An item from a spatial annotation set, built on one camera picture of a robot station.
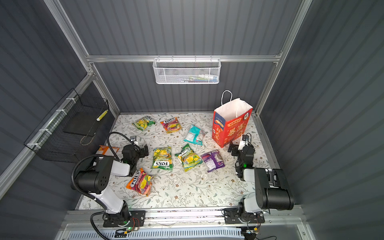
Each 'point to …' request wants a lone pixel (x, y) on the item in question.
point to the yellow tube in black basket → (98, 118)
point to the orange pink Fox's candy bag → (142, 182)
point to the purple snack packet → (213, 160)
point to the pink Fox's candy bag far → (171, 125)
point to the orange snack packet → (106, 150)
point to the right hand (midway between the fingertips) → (241, 142)
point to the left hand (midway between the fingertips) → (139, 145)
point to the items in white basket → (203, 78)
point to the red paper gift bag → (230, 122)
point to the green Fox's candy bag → (162, 158)
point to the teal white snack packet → (195, 135)
